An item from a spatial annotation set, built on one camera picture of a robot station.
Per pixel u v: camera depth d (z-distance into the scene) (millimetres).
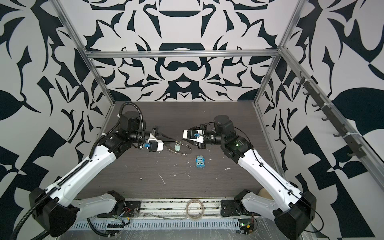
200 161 891
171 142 628
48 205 372
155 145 538
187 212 728
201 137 533
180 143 639
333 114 551
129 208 737
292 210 375
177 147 652
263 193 754
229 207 744
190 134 518
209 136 575
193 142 602
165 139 621
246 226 710
